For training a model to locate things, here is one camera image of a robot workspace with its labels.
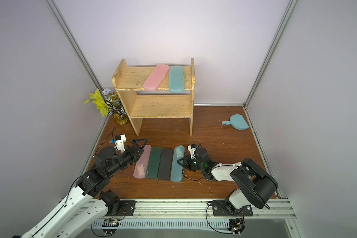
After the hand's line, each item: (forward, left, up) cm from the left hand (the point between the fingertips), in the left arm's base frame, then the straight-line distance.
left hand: (147, 144), depth 68 cm
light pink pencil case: (-1, +9, -25) cm, 27 cm away
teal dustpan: (+35, -57, -26) cm, 72 cm away
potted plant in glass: (+26, +28, 0) cm, 38 cm away
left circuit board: (-30, +19, -30) cm, 46 cm away
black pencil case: (0, -6, -25) cm, 25 cm away
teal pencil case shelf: (-3, -13, -23) cm, 26 cm away
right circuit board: (-28, -43, -27) cm, 58 cm away
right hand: (+1, -13, -20) cm, 24 cm away
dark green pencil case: (-2, +1, -24) cm, 24 cm away
